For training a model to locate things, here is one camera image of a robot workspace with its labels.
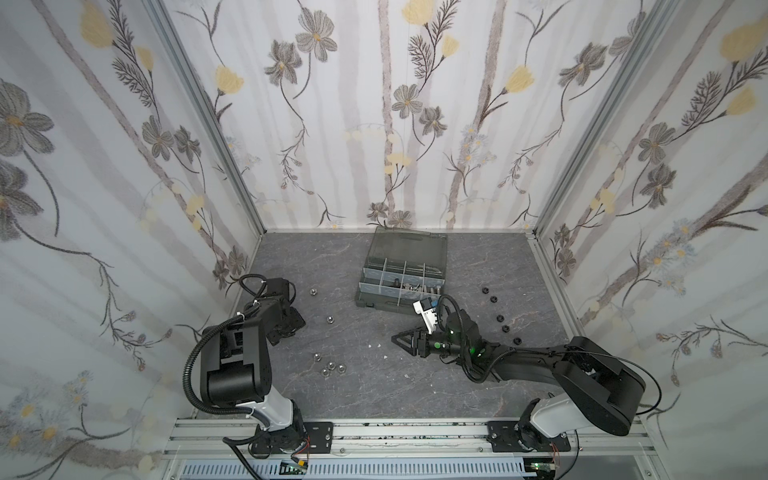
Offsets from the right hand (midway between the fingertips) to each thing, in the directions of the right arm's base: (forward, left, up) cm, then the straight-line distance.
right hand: (390, 334), depth 77 cm
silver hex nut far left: (+21, +26, -16) cm, 37 cm away
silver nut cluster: (-5, +13, -15) cm, 20 cm away
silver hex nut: (+11, +19, -16) cm, 27 cm away
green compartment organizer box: (+30, -5, -12) cm, 33 cm away
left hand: (+10, +33, -15) cm, 37 cm away
